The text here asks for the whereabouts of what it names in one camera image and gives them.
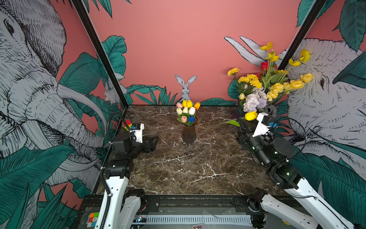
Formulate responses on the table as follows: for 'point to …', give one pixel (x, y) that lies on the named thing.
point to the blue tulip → (191, 119)
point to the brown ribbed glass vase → (188, 132)
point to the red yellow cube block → (128, 123)
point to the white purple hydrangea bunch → (257, 99)
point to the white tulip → (192, 110)
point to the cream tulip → (179, 111)
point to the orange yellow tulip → (197, 105)
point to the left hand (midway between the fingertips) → (154, 136)
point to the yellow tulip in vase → (188, 103)
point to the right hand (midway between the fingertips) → (236, 116)
